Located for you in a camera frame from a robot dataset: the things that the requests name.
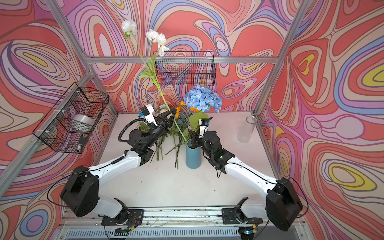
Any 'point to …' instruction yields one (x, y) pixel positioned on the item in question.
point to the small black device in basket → (82, 142)
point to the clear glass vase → (245, 134)
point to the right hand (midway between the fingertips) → (194, 133)
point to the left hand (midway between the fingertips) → (176, 111)
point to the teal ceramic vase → (193, 156)
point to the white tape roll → (81, 122)
